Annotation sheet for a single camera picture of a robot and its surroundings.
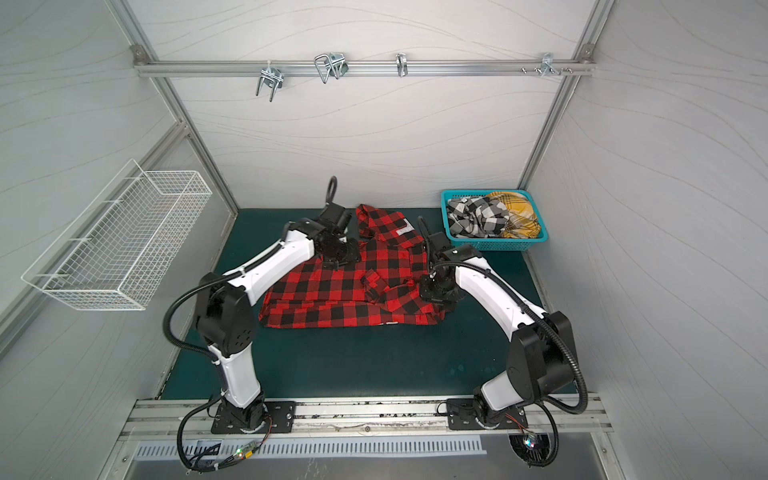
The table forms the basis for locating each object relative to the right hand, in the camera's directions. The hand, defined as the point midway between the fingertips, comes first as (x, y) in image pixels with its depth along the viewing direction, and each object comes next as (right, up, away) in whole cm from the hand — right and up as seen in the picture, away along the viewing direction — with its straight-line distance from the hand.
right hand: (433, 292), depth 84 cm
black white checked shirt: (+19, +23, +23) cm, 38 cm away
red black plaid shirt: (-15, -1, +12) cm, 20 cm away
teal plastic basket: (+21, +13, +17) cm, 30 cm away
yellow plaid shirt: (+34, +21, +18) cm, 44 cm away
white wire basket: (-76, +13, -15) cm, 78 cm away
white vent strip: (-52, -35, -14) cm, 64 cm away
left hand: (-21, +10, +5) cm, 24 cm away
